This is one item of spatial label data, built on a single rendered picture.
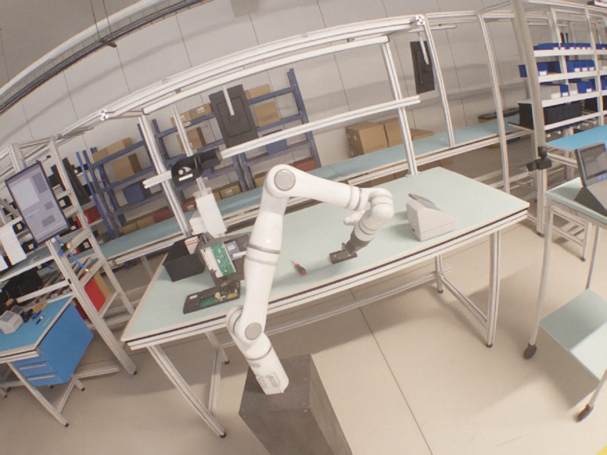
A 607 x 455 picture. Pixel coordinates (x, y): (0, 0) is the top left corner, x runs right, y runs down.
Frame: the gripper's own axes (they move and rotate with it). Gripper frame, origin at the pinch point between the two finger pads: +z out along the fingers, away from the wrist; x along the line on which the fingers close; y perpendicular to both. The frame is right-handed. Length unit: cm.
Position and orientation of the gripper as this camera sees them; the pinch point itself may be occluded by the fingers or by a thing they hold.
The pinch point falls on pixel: (345, 248)
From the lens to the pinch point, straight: 127.5
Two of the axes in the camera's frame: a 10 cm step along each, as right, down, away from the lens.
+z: -1.6, 4.9, 8.6
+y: 5.5, 7.7, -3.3
